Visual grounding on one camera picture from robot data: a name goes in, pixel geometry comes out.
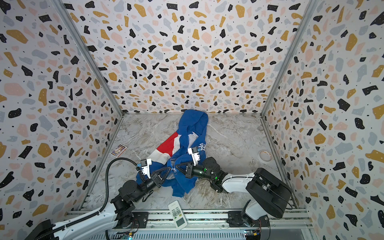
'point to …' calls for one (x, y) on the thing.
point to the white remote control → (177, 215)
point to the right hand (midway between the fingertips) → (173, 166)
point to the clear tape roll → (265, 155)
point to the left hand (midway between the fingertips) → (170, 167)
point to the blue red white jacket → (174, 163)
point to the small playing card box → (118, 150)
